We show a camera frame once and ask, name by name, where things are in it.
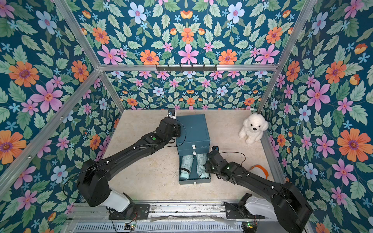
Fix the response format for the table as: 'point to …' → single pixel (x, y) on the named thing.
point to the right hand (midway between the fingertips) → (207, 165)
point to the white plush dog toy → (253, 128)
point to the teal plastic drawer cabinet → (192, 147)
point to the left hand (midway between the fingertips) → (179, 125)
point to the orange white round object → (258, 165)
